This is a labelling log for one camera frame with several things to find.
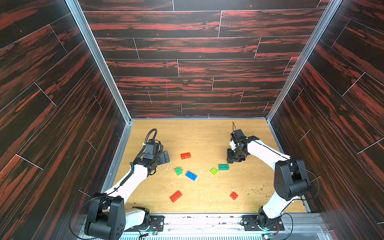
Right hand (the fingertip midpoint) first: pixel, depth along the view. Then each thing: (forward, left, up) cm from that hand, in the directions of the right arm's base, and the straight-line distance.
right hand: (232, 158), depth 93 cm
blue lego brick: (-12, +26, -2) cm, 28 cm away
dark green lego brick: (-5, +6, -2) cm, 8 cm away
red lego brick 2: (-24, +33, -4) cm, 41 cm away
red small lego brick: (-22, +1, -4) cm, 22 cm away
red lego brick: (+2, +30, -3) cm, 30 cm away
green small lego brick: (-10, +33, -1) cm, 35 cm away
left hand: (-3, +44, +5) cm, 44 cm away
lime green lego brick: (-8, +12, -3) cm, 14 cm away
